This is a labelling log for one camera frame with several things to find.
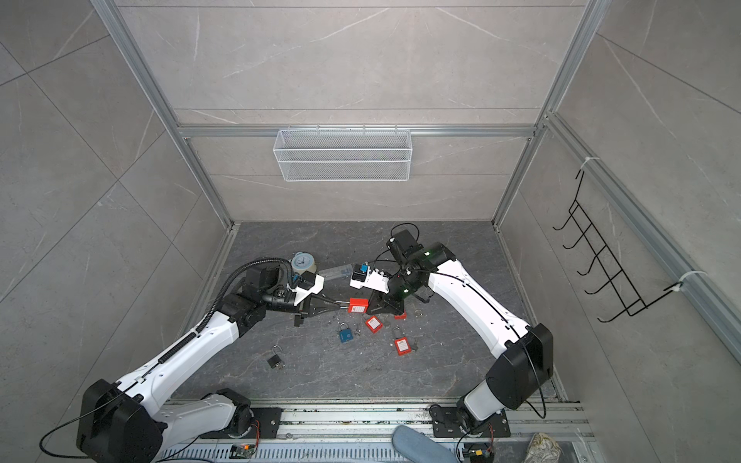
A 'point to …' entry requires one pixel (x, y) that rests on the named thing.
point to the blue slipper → (418, 448)
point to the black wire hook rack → (604, 260)
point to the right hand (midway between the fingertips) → (372, 303)
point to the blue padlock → (345, 333)
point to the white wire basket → (343, 155)
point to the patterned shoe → (542, 449)
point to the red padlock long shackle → (355, 305)
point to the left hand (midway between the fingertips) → (338, 299)
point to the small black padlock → (274, 360)
